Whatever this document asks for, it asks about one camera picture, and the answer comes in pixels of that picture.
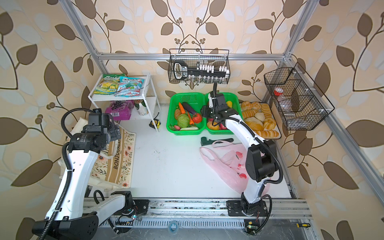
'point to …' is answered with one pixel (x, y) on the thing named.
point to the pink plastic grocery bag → (228, 160)
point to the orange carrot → (182, 109)
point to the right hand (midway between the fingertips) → (205, 111)
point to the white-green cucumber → (189, 128)
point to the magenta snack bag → (120, 110)
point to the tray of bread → (260, 118)
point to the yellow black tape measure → (157, 123)
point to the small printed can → (141, 107)
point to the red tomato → (197, 118)
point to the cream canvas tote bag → (112, 169)
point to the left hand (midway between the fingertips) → (103, 131)
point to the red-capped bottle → (278, 92)
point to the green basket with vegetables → (194, 100)
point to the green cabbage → (183, 120)
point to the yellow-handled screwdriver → (306, 225)
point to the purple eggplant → (189, 107)
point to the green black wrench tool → (205, 141)
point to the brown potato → (177, 113)
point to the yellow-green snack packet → (108, 84)
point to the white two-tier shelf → (147, 95)
